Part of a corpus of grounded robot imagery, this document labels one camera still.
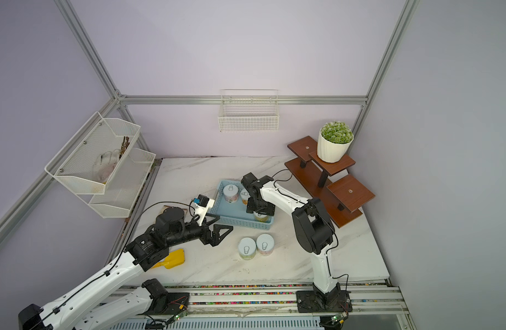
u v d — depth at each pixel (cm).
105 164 78
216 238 62
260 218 91
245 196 98
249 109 96
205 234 61
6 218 52
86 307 43
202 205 62
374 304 75
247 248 82
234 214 97
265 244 82
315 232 52
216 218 74
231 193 99
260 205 78
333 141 80
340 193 88
